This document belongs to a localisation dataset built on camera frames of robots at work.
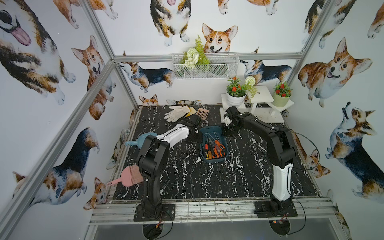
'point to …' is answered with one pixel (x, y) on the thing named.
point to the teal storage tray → (220, 134)
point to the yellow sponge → (192, 111)
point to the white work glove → (178, 112)
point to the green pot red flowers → (281, 95)
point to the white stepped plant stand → (259, 101)
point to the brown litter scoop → (202, 113)
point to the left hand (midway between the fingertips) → (199, 137)
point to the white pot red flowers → (235, 93)
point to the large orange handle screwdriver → (219, 145)
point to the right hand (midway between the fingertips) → (220, 133)
